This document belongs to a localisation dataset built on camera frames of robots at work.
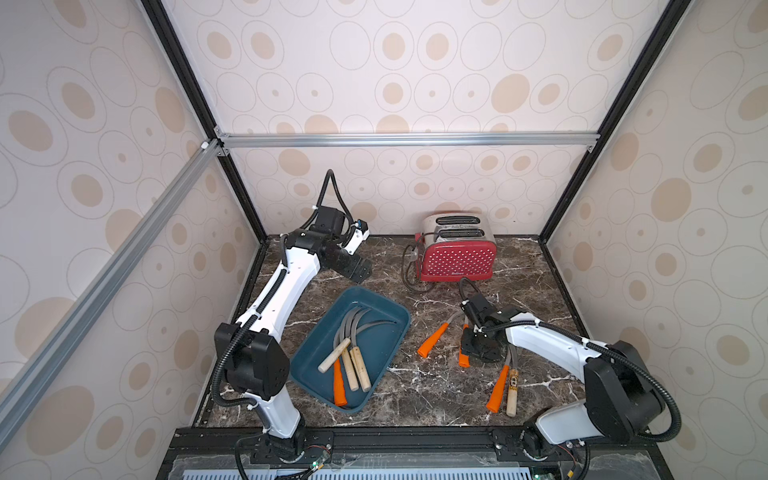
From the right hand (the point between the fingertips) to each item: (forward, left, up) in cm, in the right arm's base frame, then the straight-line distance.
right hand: (475, 351), depth 87 cm
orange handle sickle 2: (+4, +12, -2) cm, 13 cm away
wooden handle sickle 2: (-4, +37, +2) cm, 38 cm away
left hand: (+15, +33, +22) cm, 42 cm away
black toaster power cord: (+27, +23, +3) cm, 36 cm away
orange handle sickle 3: (-3, +4, 0) cm, 5 cm away
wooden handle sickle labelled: (-11, -9, -2) cm, 14 cm away
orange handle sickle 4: (-13, -4, -1) cm, 14 cm away
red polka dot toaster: (+28, +5, +15) cm, 32 cm away
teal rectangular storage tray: (+6, +30, -3) cm, 31 cm away
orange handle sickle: (-15, +38, +1) cm, 41 cm away
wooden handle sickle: (0, +38, +2) cm, 38 cm away
